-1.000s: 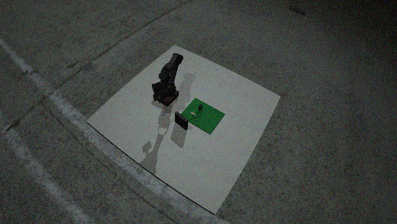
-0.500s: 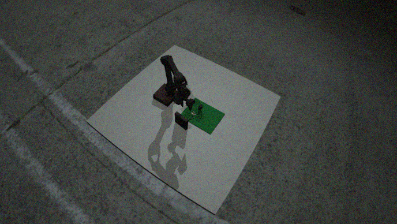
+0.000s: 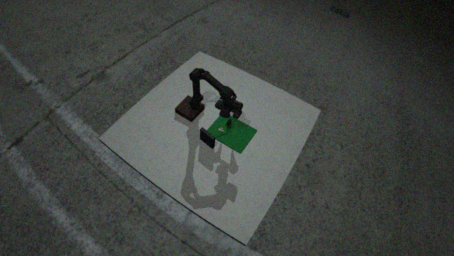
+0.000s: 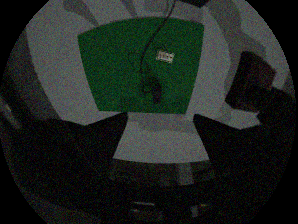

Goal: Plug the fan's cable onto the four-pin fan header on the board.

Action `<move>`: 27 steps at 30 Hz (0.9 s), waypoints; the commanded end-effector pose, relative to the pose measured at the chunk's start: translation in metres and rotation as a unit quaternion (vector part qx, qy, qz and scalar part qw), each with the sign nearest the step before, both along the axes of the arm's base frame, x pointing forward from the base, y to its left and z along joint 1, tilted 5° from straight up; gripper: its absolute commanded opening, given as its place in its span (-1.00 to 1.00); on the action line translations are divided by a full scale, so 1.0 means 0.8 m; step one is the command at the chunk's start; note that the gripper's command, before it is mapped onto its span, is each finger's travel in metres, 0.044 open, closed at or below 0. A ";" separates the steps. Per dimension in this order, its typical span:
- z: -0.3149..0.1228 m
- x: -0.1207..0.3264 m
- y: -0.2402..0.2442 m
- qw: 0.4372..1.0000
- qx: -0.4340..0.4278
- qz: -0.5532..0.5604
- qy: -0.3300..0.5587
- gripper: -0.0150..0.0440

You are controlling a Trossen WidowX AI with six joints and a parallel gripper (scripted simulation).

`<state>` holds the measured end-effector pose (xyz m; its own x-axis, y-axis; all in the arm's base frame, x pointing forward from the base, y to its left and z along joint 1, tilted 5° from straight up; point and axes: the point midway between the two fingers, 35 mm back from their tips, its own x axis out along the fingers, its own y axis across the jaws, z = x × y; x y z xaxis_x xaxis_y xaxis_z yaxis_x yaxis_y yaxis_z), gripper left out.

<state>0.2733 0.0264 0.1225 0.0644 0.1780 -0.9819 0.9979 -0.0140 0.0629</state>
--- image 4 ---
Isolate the green circuit board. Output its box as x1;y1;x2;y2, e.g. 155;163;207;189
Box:
77;16;205;115

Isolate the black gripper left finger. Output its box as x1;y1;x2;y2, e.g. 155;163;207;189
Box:
47;112;128;179

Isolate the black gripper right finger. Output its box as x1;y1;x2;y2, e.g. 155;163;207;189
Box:
193;115;271;177

